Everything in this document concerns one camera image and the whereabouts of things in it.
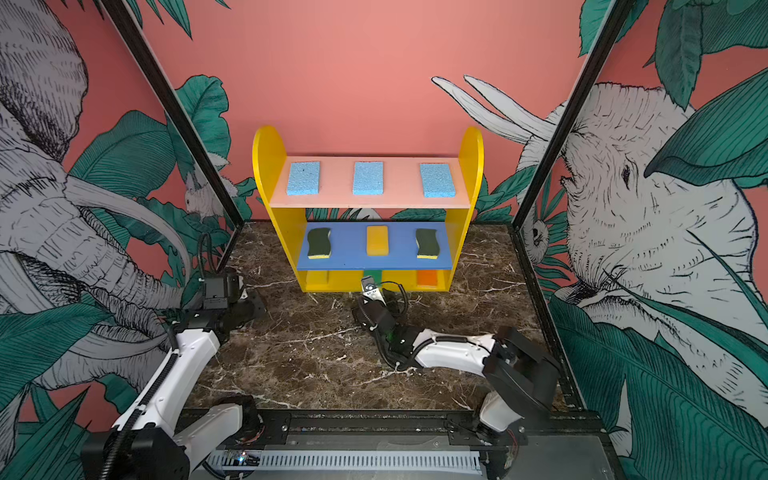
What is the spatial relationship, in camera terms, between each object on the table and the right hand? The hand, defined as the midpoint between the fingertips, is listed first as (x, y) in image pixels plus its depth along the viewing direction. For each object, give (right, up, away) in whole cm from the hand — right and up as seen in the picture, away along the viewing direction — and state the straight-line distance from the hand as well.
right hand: (362, 294), depth 82 cm
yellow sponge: (+4, +15, +11) cm, 19 cm away
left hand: (-29, -1, 0) cm, 29 cm away
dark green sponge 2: (+20, +14, +10) cm, 26 cm away
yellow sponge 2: (-17, +3, +17) cm, 24 cm away
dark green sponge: (-15, +14, +11) cm, 24 cm away
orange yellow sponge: (+20, +3, +19) cm, 28 cm away
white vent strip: (-3, -39, -12) cm, 41 cm away
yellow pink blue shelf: (+11, +25, +43) cm, 51 cm away
